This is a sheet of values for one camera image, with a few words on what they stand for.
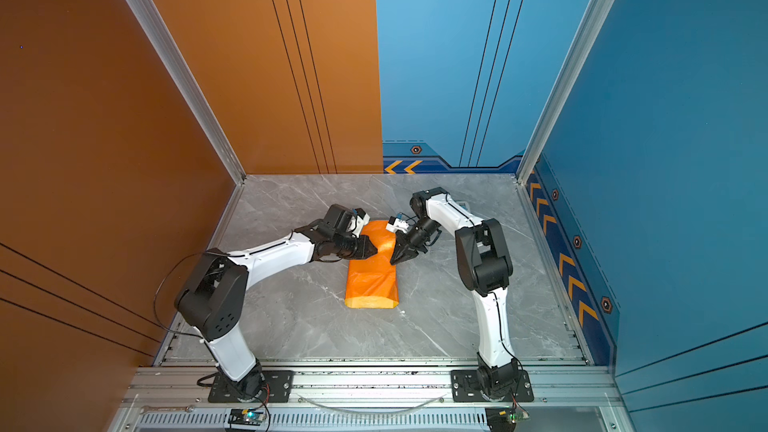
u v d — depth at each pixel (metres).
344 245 0.77
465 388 0.72
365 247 0.79
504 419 0.70
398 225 0.89
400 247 0.82
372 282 0.83
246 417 0.71
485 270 0.56
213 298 0.47
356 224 0.77
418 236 0.81
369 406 0.71
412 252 0.83
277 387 0.74
